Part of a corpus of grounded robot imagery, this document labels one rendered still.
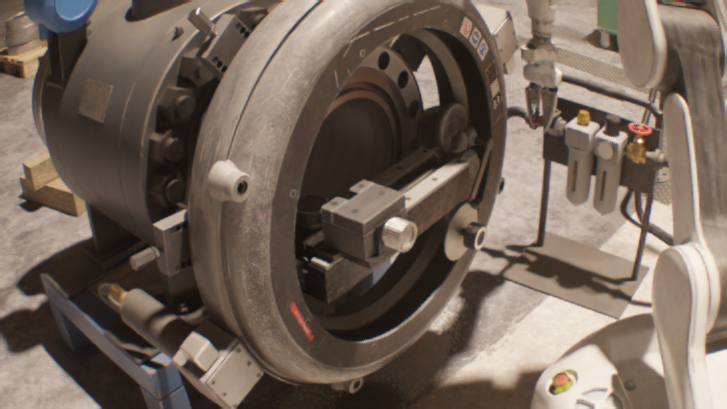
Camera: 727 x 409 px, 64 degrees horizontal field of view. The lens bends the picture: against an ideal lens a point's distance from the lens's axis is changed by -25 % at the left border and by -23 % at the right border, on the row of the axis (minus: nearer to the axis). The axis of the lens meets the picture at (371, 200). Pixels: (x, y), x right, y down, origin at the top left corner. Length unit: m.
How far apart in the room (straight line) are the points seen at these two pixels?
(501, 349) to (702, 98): 0.97
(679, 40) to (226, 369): 0.88
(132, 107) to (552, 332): 1.19
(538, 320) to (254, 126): 1.16
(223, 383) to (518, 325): 1.01
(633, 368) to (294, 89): 0.80
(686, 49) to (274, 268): 0.72
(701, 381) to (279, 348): 0.66
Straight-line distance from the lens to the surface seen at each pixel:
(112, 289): 1.31
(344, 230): 1.04
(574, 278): 2.08
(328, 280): 1.08
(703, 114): 1.11
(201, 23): 0.98
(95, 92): 1.43
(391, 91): 1.33
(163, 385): 1.45
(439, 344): 1.82
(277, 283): 1.02
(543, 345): 1.83
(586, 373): 1.20
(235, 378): 1.09
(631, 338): 1.33
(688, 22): 1.15
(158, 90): 1.25
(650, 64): 1.10
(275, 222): 0.98
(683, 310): 1.02
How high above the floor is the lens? 1.16
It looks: 28 degrees down
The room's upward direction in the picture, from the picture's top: 1 degrees counter-clockwise
